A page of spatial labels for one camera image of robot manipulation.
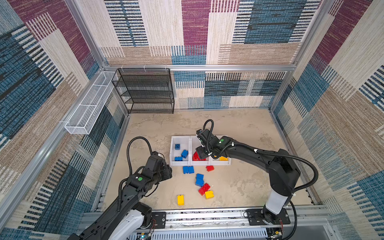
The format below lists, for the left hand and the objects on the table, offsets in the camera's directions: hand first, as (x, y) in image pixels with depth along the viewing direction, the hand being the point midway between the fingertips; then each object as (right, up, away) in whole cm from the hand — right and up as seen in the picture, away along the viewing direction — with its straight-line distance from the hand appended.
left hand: (168, 168), depth 81 cm
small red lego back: (+23, -2, +9) cm, 25 cm away
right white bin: (+27, +1, +9) cm, 29 cm away
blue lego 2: (+8, +6, +12) cm, 16 cm away
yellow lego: (+22, -13, -1) cm, 25 cm away
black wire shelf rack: (-22, +48, +29) cm, 60 cm away
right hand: (+19, +8, +6) cm, 22 cm away
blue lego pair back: (+10, -3, +8) cm, 13 cm away
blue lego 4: (+17, -8, +3) cm, 19 cm away
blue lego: (+4, +3, +12) cm, 13 cm away
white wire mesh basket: (-54, +27, +11) cm, 61 cm away
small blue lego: (+3, +9, +17) cm, 20 cm away
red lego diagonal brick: (+20, -11, +2) cm, 23 cm away
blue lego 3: (+17, -6, +7) cm, 20 cm away
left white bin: (+7, +12, +20) cm, 25 cm away
